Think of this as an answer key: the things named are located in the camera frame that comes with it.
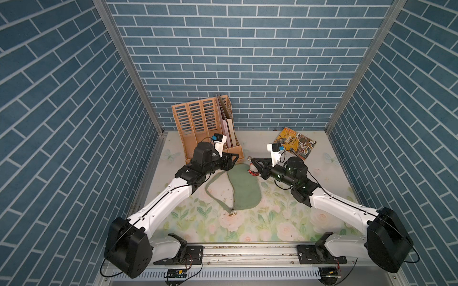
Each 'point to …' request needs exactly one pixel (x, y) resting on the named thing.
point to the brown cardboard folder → (230, 122)
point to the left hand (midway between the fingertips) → (240, 156)
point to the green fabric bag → (247, 189)
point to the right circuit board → (328, 275)
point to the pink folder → (226, 132)
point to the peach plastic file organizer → (200, 119)
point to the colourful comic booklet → (290, 140)
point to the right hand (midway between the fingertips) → (255, 160)
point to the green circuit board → (176, 273)
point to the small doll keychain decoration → (252, 170)
